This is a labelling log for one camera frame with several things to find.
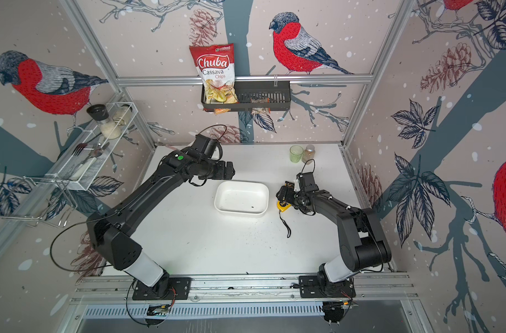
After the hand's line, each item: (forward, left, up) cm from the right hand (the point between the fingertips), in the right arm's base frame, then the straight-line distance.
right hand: (283, 195), depth 94 cm
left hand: (0, +23, +20) cm, 31 cm away
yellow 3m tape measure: (-5, +1, -3) cm, 6 cm away
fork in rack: (-2, +74, +32) cm, 81 cm away
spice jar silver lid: (+24, -14, +3) cm, 28 cm away
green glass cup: (+27, -7, 0) cm, 28 cm away
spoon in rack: (-9, +72, +29) cm, 78 cm away
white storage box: (0, +20, -3) cm, 20 cm away
